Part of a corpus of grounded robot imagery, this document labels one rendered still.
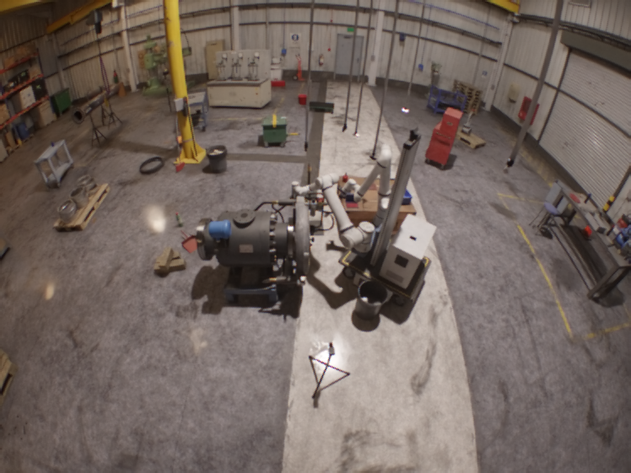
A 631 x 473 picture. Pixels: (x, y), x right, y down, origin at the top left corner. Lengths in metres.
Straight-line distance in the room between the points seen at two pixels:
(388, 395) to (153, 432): 2.28
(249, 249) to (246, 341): 0.95
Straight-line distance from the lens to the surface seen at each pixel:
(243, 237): 2.55
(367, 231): 2.57
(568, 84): 11.22
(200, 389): 2.82
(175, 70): 5.35
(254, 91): 8.17
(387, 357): 2.89
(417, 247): 2.64
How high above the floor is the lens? 2.60
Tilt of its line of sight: 45 degrees down
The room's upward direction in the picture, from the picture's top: 4 degrees clockwise
